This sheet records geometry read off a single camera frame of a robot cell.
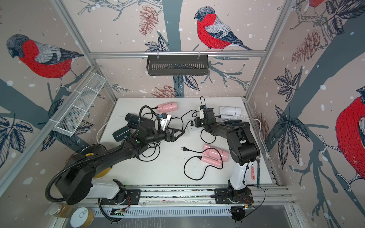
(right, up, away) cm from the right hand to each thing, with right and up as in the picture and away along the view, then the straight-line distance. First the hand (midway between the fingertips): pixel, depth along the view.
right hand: (196, 117), depth 100 cm
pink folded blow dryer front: (+9, -23, -15) cm, 29 cm away
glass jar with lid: (-64, -39, -38) cm, 84 cm away
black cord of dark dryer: (+5, -16, -5) cm, 17 cm away
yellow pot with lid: (-65, -19, -17) cm, 69 cm away
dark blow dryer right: (+29, -4, -1) cm, 29 cm away
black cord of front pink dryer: (-8, -20, -10) cm, 24 cm away
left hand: (-9, -5, -25) cm, 27 cm away
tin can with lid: (-56, -44, -36) cm, 80 cm away
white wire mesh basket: (-76, -1, -20) cm, 78 cm away
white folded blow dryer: (+24, +4, +6) cm, 25 cm away
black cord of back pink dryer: (-25, +5, -29) cm, 38 cm away
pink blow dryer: (-23, +8, +10) cm, 26 cm away
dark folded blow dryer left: (-47, -2, +4) cm, 48 cm away
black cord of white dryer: (-12, -2, +7) cm, 14 cm away
